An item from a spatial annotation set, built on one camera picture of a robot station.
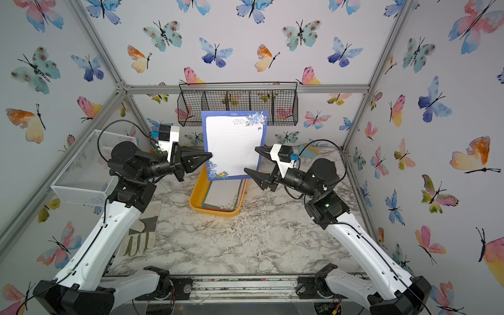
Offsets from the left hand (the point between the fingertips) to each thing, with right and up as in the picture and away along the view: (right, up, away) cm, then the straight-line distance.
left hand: (209, 155), depth 55 cm
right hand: (+13, -1, -1) cm, 13 cm away
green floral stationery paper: (-5, -17, +44) cm, 47 cm away
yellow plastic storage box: (-16, -16, +44) cm, 49 cm away
